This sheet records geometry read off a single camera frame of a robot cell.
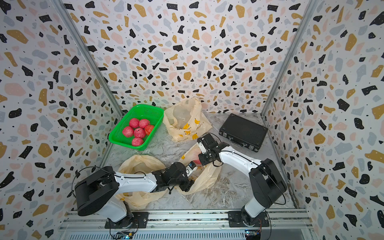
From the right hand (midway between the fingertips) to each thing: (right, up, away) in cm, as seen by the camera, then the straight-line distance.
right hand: (203, 158), depth 89 cm
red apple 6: (-43, +15, +12) cm, 47 cm away
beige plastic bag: (+2, -8, -9) cm, 12 cm away
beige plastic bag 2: (-14, +24, +29) cm, 40 cm away
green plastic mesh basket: (-39, +28, +32) cm, 58 cm away
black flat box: (+29, +15, +16) cm, 36 cm away
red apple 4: (-49, +21, +18) cm, 56 cm away
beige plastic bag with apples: (-39, -3, -2) cm, 40 cm away
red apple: (-42, +21, +18) cm, 51 cm away
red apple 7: (-4, -2, 0) cm, 4 cm away
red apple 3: (-38, +17, +14) cm, 44 cm away
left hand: (-5, -11, -4) cm, 13 cm away
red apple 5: (-52, +16, +14) cm, 56 cm away
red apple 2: (-42, +9, +7) cm, 44 cm away
